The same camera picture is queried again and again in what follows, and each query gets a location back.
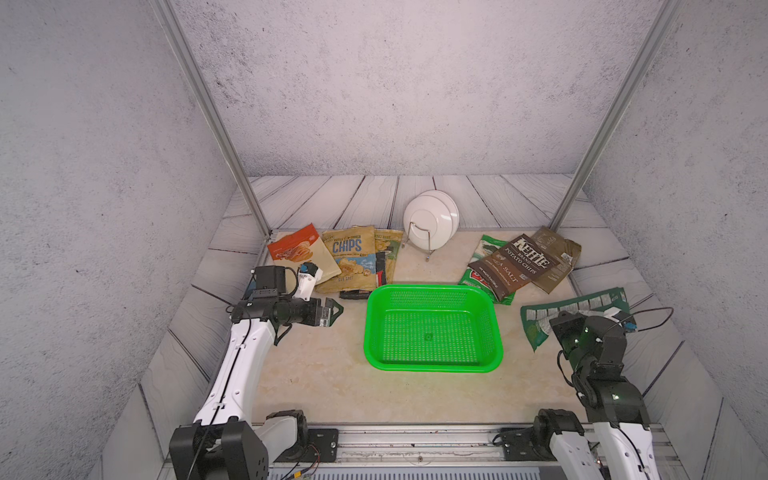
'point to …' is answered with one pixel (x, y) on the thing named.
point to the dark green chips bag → (537, 319)
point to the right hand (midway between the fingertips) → (561, 308)
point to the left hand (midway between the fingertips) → (330, 305)
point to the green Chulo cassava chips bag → (484, 247)
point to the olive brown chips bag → (566, 252)
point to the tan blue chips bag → (354, 251)
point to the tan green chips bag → (389, 241)
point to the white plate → (431, 218)
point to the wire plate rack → (429, 240)
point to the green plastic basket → (443, 328)
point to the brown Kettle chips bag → (508, 268)
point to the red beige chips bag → (302, 246)
